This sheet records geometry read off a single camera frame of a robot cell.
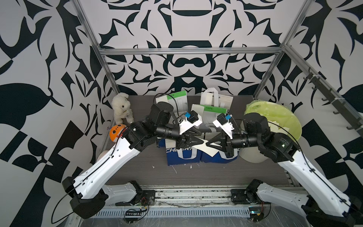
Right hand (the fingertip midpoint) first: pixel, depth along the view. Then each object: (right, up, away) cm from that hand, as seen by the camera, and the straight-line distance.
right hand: (207, 142), depth 57 cm
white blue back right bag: (+7, +21, +29) cm, 37 cm away
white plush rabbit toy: (-49, +15, +34) cm, 61 cm away
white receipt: (0, -3, -1) cm, 3 cm away
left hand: (-3, +3, -1) cm, 5 cm away
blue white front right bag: (-2, -11, +17) cm, 21 cm away
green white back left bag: (-13, +19, +32) cm, 39 cm away
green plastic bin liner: (+43, +9, +19) cm, 48 cm away
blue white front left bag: (-14, -11, +17) cm, 24 cm away
